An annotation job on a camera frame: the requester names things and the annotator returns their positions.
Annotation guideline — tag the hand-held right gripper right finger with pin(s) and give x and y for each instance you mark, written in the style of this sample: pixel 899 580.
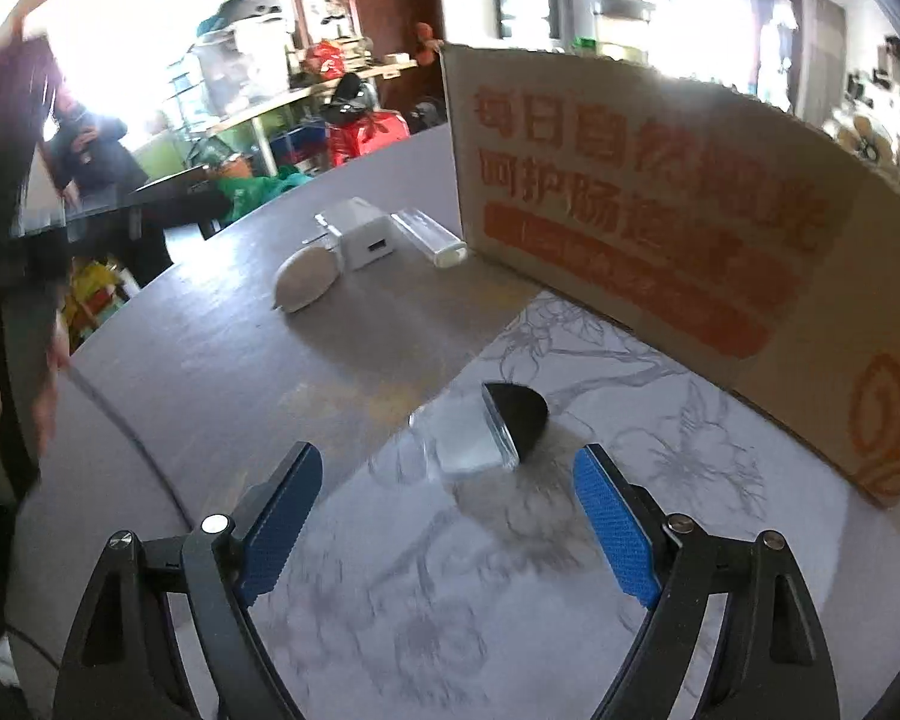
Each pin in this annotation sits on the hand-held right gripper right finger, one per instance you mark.
pixel 615 532

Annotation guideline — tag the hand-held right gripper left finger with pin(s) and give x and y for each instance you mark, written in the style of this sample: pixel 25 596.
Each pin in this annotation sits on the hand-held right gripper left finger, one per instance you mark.
pixel 281 532

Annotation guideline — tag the black dome clear case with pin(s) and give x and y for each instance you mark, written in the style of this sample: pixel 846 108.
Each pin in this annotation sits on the black dome clear case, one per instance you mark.
pixel 517 416

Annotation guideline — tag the printed cardboard box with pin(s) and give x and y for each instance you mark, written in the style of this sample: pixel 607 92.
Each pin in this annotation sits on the printed cardboard box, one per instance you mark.
pixel 645 240

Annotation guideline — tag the grey patterned desktop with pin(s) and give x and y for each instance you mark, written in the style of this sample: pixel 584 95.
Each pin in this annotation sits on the grey patterned desktop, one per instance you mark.
pixel 217 360

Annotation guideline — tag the white oval object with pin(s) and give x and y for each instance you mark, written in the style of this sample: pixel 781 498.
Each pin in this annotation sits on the white oval object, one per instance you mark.
pixel 304 281

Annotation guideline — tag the yellow plastic bag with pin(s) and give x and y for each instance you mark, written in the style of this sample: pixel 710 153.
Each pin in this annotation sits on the yellow plastic bag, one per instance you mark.
pixel 97 292

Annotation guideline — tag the white charger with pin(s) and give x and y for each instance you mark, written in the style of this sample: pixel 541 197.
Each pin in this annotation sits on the white charger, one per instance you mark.
pixel 367 240

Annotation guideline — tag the clear plastic stick box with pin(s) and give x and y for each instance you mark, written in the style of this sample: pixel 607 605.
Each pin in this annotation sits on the clear plastic stick box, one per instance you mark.
pixel 435 236

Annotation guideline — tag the green plastic bag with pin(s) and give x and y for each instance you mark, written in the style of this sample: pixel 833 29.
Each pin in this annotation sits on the green plastic bag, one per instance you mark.
pixel 262 191

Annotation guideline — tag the dark wooden side table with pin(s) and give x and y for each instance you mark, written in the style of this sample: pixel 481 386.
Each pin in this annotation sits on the dark wooden side table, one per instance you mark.
pixel 180 191

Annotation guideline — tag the red bag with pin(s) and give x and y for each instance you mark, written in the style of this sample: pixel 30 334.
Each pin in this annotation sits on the red bag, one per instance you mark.
pixel 367 135

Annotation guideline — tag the wooden workbench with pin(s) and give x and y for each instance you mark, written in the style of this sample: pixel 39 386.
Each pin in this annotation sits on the wooden workbench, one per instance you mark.
pixel 270 101

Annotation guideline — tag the black bag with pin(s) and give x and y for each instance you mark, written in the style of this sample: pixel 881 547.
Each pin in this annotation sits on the black bag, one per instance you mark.
pixel 349 97

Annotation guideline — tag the clear plastic storage box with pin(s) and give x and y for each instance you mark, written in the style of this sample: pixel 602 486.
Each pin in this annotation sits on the clear plastic storage box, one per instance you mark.
pixel 240 67

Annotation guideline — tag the clear water tank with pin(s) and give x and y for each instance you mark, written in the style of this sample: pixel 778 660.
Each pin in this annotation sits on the clear water tank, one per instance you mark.
pixel 622 30

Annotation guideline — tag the orange toy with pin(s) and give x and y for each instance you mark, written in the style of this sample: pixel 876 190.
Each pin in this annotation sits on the orange toy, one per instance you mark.
pixel 427 41

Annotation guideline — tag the white air conditioner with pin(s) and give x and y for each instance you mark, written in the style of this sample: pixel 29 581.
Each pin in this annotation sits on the white air conditioner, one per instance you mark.
pixel 585 11

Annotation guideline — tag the black television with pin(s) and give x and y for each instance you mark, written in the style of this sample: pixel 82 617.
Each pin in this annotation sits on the black television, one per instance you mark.
pixel 529 7

